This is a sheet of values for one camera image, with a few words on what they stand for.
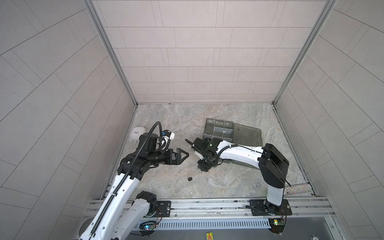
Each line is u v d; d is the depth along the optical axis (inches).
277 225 26.7
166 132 24.6
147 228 25.3
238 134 38.6
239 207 28.5
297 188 29.1
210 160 24.8
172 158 22.8
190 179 31.6
